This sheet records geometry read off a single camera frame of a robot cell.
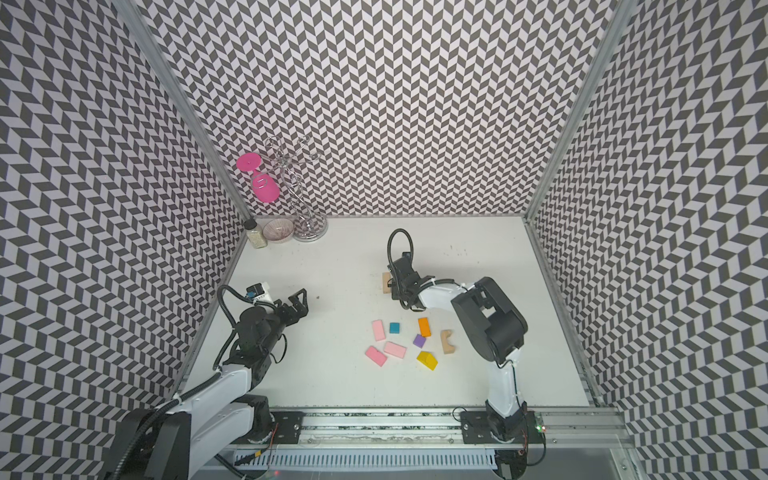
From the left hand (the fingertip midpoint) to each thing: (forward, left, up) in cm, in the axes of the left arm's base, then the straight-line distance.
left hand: (296, 296), depth 87 cm
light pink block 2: (-12, -29, -10) cm, 33 cm away
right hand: (+7, -32, -10) cm, 34 cm away
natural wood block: (+12, -26, -10) cm, 30 cm away
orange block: (-6, -38, -9) cm, 39 cm away
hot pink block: (-14, -23, -9) cm, 29 cm away
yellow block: (-16, -38, -7) cm, 42 cm away
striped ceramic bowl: (+32, +15, -6) cm, 36 cm away
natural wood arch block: (-13, -44, -8) cm, 47 cm away
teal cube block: (-7, -29, -8) cm, 31 cm away
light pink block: (-7, -24, -9) cm, 27 cm away
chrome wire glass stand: (+36, +4, -9) cm, 37 cm away
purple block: (-11, -36, -9) cm, 39 cm away
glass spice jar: (+26, +20, -2) cm, 33 cm away
